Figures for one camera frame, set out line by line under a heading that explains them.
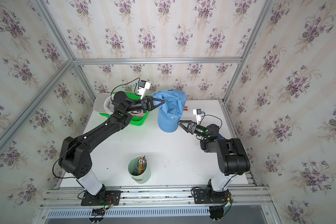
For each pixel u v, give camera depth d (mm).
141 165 701
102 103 1047
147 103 630
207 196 674
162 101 649
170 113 686
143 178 726
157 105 658
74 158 453
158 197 748
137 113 673
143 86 617
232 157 478
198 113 760
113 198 732
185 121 748
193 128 728
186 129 731
